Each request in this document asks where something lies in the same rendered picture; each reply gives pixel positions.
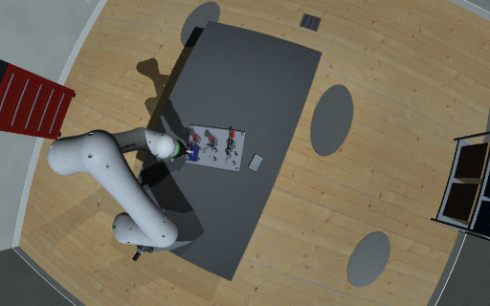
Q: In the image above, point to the blue rectangular block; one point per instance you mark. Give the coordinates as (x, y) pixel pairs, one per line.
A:
(195, 150)

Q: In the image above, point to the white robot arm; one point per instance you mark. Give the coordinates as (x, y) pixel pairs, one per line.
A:
(100, 154)

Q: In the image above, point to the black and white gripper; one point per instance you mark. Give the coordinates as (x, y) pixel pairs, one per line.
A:
(186, 151)

